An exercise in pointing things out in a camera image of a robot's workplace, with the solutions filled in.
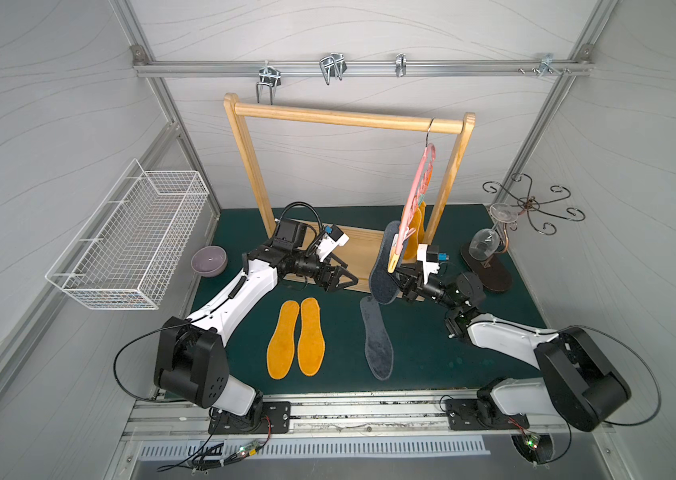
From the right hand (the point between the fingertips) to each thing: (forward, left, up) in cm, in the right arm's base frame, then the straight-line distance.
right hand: (384, 265), depth 72 cm
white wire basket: (-1, +58, +6) cm, 59 cm away
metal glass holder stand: (+16, -40, -26) cm, 50 cm away
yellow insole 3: (+14, -10, -1) cm, 17 cm away
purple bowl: (+14, +58, -22) cm, 64 cm away
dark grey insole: (-12, 0, -25) cm, 28 cm away
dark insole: (-3, 0, -5) cm, 6 cm away
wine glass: (+14, -30, -7) cm, 34 cm away
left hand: (0, +8, -5) cm, 10 cm away
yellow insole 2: (-13, +19, -26) cm, 35 cm away
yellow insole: (-13, +28, -25) cm, 40 cm away
